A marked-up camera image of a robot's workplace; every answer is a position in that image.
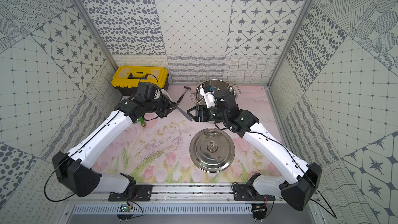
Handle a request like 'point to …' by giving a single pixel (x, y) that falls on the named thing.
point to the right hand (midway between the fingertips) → (193, 113)
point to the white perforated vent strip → (167, 209)
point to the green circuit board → (125, 209)
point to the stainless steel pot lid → (212, 150)
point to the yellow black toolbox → (126, 79)
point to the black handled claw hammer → (186, 87)
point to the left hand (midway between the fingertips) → (179, 99)
